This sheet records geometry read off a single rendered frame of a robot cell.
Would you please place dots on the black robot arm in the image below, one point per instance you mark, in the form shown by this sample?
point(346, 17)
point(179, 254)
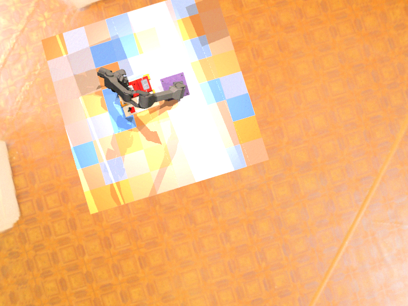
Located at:
point(113, 81)

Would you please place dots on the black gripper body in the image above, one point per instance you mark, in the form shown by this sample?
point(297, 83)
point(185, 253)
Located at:
point(125, 83)

